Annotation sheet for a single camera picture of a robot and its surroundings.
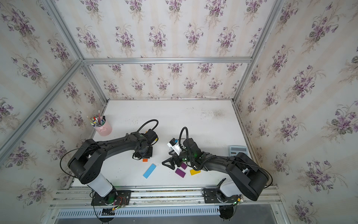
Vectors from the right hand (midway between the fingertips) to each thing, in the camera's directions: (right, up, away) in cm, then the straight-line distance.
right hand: (169, 158), depth 80 cm
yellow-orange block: (+15, -9, +2) cm, 17 cm away
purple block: (+9, -5, +3) cm, 11 cm away
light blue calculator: (+42, +3, +9) cm, 43 cm away
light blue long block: (-12, -8, +3) cm, 15 cm away
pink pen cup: (-45, +15, +13) cm, 49 cm away
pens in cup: (-50, +20, +13) cm, 55 cm away
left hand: (-14, -2, +8) cm, 16 cm away
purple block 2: (+6, -9, +2) cm, 11 cm away
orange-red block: (-16, -3, +6) cm, 18 cm away
